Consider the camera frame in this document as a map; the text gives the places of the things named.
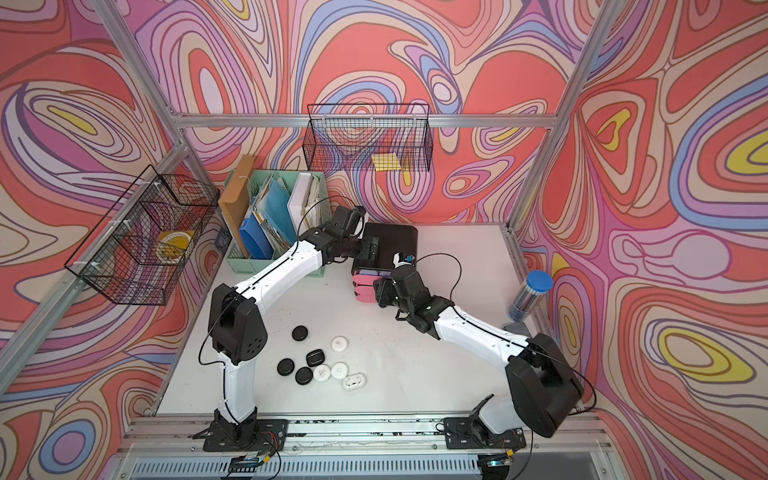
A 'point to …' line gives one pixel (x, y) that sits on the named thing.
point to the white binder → (304, 203)
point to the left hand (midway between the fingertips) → (372, 246)
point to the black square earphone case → (315, 357)
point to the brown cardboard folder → (234, 199)
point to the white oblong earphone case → (354, 381)
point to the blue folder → (257, 243)
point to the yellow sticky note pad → (385, 162)
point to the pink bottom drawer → (365, 294)
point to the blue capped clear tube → (530, 294)
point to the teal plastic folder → (277, 210)
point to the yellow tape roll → (172, 247)
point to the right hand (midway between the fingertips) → (380, 291)
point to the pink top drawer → (368, 276)
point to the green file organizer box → (235, 261)
